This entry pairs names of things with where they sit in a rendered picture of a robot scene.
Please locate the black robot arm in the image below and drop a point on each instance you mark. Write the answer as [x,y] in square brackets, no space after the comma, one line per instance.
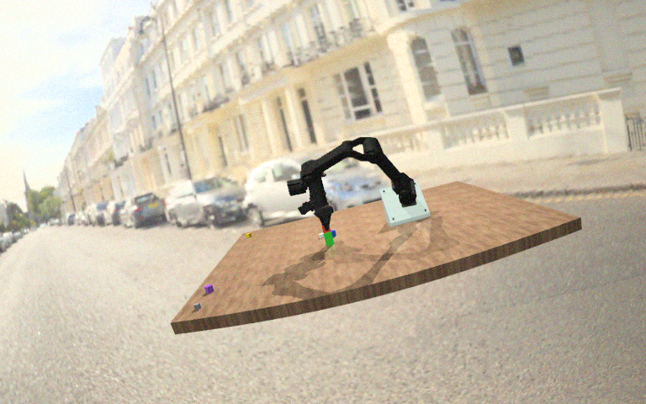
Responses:
[313,170]

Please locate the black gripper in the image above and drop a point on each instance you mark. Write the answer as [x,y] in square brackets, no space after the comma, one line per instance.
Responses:
[323,212]

